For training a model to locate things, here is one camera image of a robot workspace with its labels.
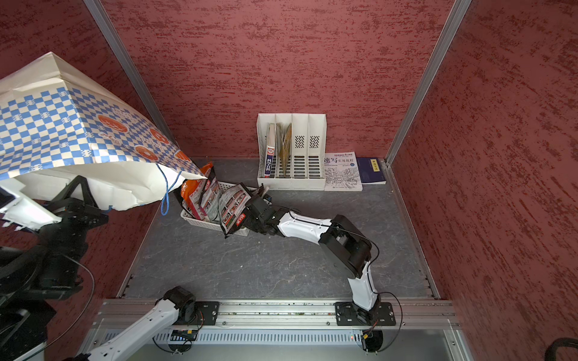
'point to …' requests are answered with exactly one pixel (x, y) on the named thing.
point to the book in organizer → (270, 151)
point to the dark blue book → (370, 171)
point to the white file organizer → (291, 151)
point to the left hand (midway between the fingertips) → (88, 184)
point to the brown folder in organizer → (284, 146)
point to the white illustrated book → (342, 172)
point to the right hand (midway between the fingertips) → (244, 227)
